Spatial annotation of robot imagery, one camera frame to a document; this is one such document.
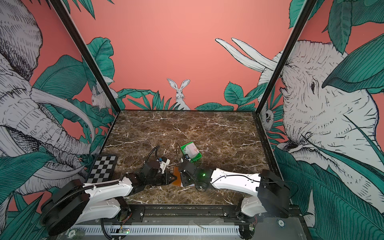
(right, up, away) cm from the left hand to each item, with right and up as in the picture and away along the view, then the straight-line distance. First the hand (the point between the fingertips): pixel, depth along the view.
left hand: (178, 177), depth 81 cm
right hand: (+2, +1, -2) cm, 3 cm away
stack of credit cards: (+7, +13, +14) cm, 20 cm away
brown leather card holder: (-1, +2, +1) cm, 2 cm away
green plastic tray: (+11, +9, +12) cm, 19 cm away
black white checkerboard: (-45, +3, +5) cm, 45 cm away
